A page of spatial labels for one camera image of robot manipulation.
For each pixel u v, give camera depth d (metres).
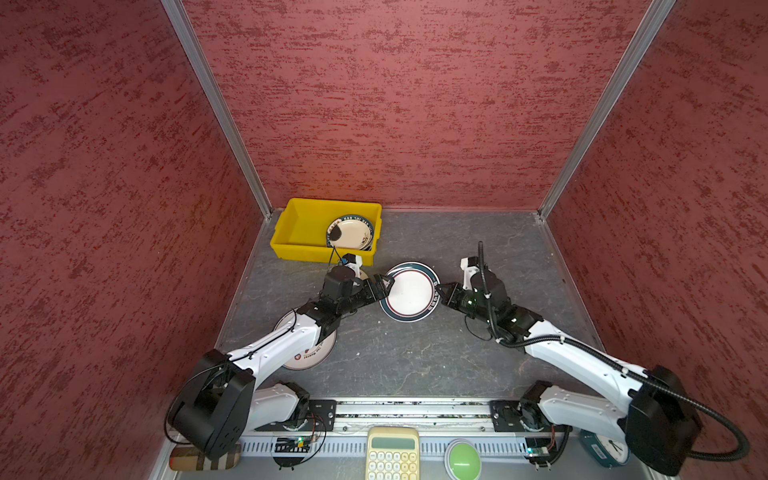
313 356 0.83
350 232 1.10
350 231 1.10
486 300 0.59
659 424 0.40
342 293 0.66
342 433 0.73
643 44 0.76
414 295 0.83
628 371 0.44
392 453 0.68
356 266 0.78
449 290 0.71
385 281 0.84
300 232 1.11
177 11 0.70
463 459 0.67
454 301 0.70
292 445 0.71
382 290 0.74
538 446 0.71
